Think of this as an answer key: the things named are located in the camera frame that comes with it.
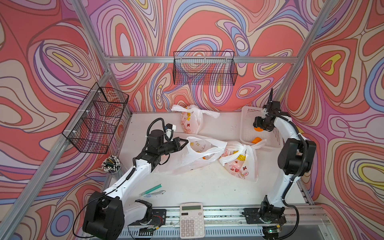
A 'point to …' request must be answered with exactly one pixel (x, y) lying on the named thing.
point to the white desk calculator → (192, 225)
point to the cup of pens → (112, 164)
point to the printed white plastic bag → (241, 159)
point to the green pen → (151, 190)
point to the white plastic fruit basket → (248, 133)
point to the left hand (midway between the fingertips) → (189, 142)
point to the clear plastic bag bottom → (197, 153)
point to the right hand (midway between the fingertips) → (259, 127)
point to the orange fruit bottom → (256, 140)
